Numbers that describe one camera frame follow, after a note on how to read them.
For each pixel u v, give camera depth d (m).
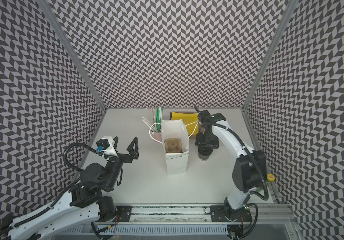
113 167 0.53
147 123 0.92
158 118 0.94
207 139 0.71
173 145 0.95
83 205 0.47
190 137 0.69
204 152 0.84
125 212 0.72
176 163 0.74
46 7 0.71
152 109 0.93
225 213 0.66
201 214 0.75
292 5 0.65
